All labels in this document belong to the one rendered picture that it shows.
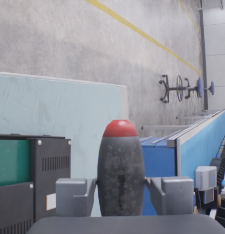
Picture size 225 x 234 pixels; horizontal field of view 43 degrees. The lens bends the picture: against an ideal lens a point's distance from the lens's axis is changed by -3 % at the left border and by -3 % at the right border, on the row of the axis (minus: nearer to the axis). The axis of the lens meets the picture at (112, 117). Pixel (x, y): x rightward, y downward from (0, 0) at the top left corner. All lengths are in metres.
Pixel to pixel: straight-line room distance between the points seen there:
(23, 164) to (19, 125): 0.05
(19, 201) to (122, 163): 0.20
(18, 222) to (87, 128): 0.23
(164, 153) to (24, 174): 1.39
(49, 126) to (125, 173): 0.27
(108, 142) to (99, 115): 0.40
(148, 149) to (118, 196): 1.57
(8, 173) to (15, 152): 0.03
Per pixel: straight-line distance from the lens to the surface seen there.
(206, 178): 2.23
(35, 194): 0.36
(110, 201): 0.16
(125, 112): 0.68
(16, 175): 0.35
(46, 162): 0.37
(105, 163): 0.16
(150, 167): 1.74
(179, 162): 1.68
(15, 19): 1.95
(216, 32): 11.57
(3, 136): 0.35
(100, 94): 0.56
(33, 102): 0.39
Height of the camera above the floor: 1.25
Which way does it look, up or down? 24 degrees down
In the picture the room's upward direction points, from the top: 89 degrees clockwise
